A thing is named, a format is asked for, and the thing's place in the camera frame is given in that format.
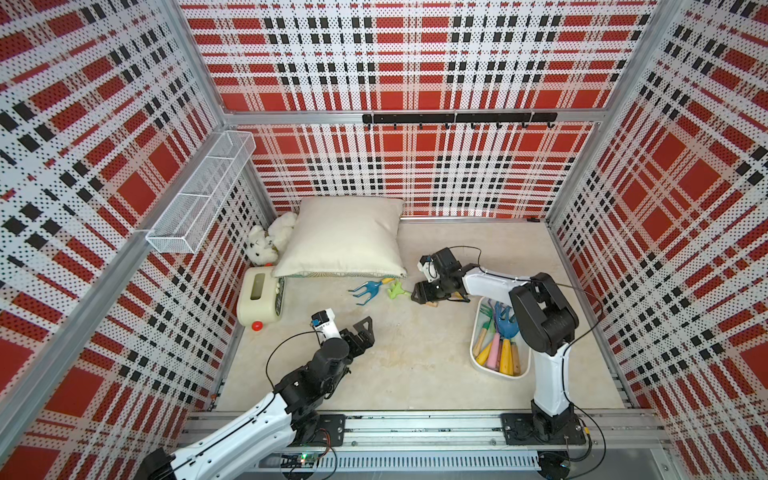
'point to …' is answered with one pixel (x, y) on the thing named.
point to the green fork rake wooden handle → (397, 290)
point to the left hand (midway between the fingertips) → (366, 324)
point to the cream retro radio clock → (261, 297)
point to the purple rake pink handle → (494, 352)
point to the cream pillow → (344, 236)
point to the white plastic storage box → (484, 328)
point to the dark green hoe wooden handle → (516, 362)
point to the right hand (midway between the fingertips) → (423, 295)
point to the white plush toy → (263, 243)
